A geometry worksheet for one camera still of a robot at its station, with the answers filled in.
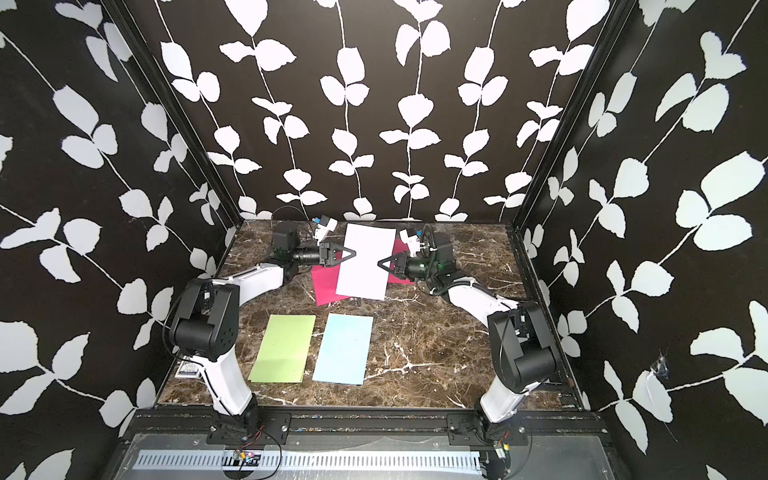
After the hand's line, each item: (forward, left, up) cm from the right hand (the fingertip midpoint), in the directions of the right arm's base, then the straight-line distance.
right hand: (377, 262), depth 81 cm
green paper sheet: (-16, +29, -23) cm, 40 cm away
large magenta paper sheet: (-2, +15, -5) cm, 16 cm away
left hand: (+3, +7, 0) cm, 7 cm away
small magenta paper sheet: (+4, -6, +1) cm, 8 cm away
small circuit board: (-43, +31, -21) cm, 57 cm away
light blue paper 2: (-2, +5, -4) cm, 6 cm away
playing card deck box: (-24, +53, -19) cm, 61 cm away
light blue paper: (-16, +10, -23) cm, 30 cm away
